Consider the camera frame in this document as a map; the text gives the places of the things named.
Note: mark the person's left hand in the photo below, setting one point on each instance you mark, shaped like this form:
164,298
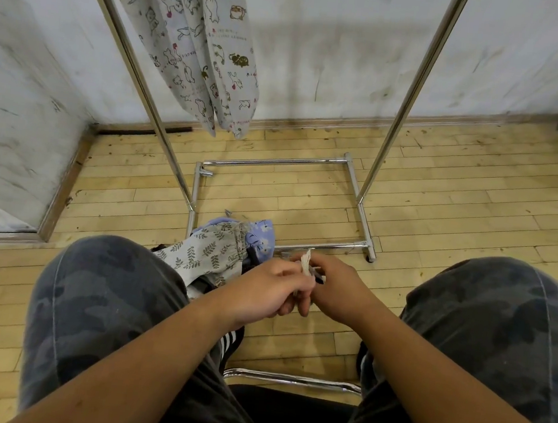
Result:
260,291

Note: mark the person's right hand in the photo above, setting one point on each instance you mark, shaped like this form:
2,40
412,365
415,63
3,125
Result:
345,290

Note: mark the blue floral bag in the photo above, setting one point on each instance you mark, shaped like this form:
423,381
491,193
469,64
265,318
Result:
264,234

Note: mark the chrome clothes rack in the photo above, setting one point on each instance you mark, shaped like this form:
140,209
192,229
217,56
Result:
419,59

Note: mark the person's left forearm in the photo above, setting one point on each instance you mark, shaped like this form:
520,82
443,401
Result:
133,372

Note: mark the person's right forearm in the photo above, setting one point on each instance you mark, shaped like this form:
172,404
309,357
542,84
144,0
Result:
463,402

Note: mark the black striped left shoe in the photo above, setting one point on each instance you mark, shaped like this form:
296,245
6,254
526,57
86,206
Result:
231,343

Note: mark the black striped shoe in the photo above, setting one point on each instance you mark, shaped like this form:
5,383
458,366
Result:
362,359
231,343

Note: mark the black striped right shoe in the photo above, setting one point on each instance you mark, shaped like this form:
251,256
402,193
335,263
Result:
362,359

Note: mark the black chair seat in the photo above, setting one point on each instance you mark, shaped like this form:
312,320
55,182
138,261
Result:
291,421

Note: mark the black baseboard strip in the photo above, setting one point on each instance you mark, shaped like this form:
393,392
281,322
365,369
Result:
143,130

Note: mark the chrome chair frame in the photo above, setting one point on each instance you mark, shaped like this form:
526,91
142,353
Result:
291,380

